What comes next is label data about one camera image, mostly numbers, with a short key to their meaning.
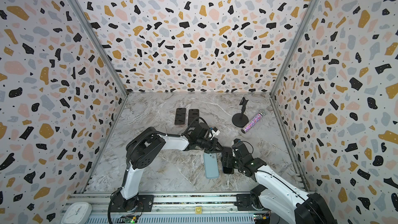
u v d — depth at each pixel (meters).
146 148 0.54
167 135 0.59
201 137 0.81
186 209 0.73
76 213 0.68
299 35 0.90
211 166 0.86
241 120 1.05
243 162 0.65
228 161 0.75
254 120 1.03
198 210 0.72
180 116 1.05
